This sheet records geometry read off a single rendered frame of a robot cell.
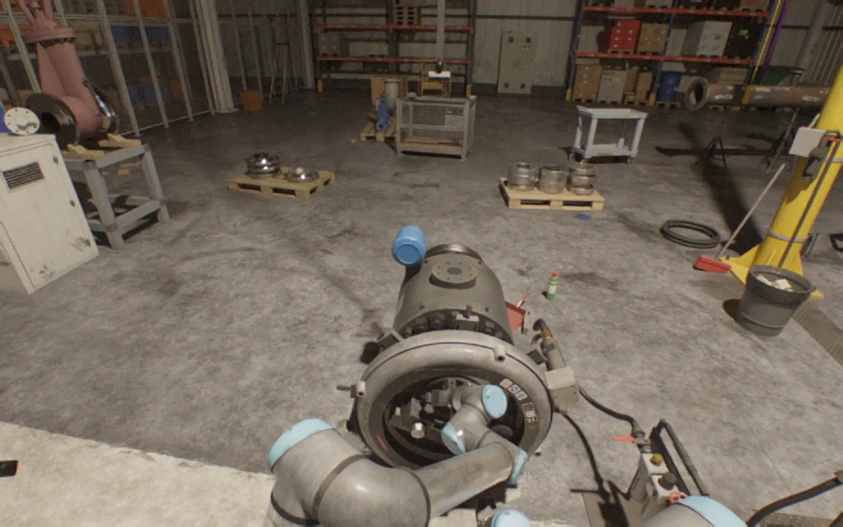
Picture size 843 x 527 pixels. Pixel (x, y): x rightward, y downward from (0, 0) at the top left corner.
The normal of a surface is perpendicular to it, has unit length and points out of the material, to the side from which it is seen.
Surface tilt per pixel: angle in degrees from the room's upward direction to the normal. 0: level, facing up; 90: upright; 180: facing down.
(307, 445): 15
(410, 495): 39
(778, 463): 0
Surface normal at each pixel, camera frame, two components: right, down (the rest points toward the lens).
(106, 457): 0.02, -0.88
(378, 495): 0.33, -0.57
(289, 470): -0.52, -0.22
